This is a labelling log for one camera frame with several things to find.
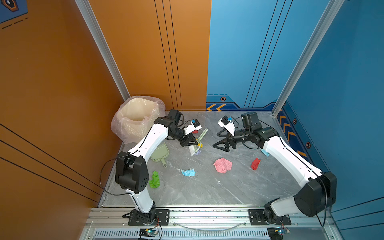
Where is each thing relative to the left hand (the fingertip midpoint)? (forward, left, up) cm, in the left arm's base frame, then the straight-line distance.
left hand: (195, 140), depth 83 cm
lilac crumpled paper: (+2, -2, -17) cm, 17 cm away
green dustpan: (+1, +23, -18) cm, 29 cm away
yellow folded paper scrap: (-5, -3, +3) cm, 7 cm away
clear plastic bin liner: (+20, +40, -3) cm, 44 cm away
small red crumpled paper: (-2, 0, +10) cm, 10 cm away
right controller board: (-40, -40, -19) cm, 60 cm away
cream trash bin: (+19, +39, -2) cm, 43 cm away
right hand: (-4, -11, +7) cm, 14 cm away
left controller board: (-41, +22, -19) cm, 50 cm away
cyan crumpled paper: (-12, +3, -16) cm, 20 cm away
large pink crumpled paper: (-8, -16, -15) cm, 24 cm away
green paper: (-18, +22, -17) cm, 34 cm away
